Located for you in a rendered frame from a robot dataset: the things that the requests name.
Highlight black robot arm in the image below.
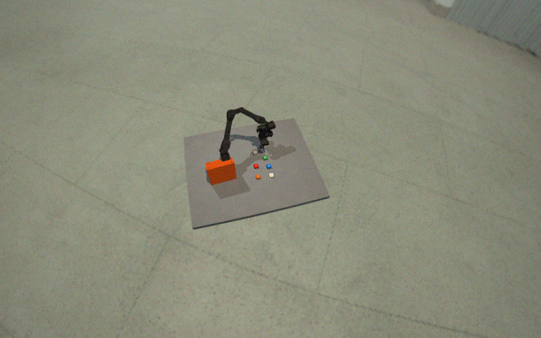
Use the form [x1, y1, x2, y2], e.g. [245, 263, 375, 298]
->
[219, 107, 275, 161]

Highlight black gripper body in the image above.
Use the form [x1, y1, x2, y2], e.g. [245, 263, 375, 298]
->
[256, 129, 269, 146]

